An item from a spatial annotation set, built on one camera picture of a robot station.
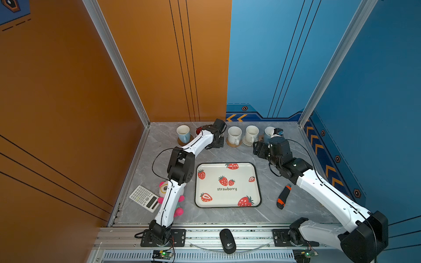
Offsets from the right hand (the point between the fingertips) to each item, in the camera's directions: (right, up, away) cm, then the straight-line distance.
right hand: (258, 145), depth 80 cm
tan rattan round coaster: (-13, 0, +29) cm, 32 cm away
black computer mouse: (-16, -42, -9) cm, 45 cm away
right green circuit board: (+17, -48, -9) cm, 51 cm away
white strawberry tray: (-14, -22, +10) cm, 28 cm away
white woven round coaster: (-2, 0, +28) cm, 28 cm away
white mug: (-9, +5, +23) cm, 25 cm away
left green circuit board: (-45, -47, -9) cm, 66 cm away
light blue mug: (-41, +6, +20) cm, 46 cm away
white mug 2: (+2, +7, +23) cm, 24 cm away
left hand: (-19, 0, +24) cm, 31 cm away
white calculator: (-58, -28, +5) cm, 64 cm away
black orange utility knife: (+14, -27, +6) cm, 31 cm away
